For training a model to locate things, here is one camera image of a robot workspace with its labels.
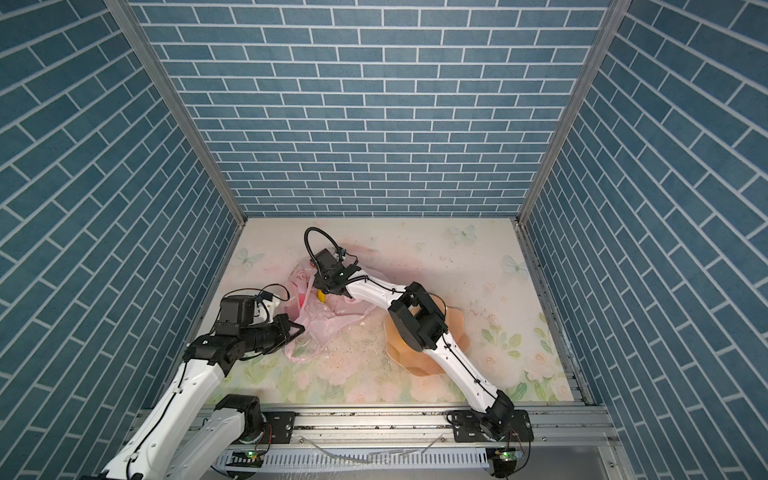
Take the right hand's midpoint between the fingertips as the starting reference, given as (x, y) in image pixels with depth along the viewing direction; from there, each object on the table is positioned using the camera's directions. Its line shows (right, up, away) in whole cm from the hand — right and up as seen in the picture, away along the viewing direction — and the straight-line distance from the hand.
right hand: (315, 278), depth 100 cm
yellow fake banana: (+3, -5, -5) cm, 8 cm away
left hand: (+3, -11, -21) cm, 24 cm away
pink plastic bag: (+6, -10, -16) cm, 20 cm away
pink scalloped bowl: (+34, -22, -17) cm, 43 cm away
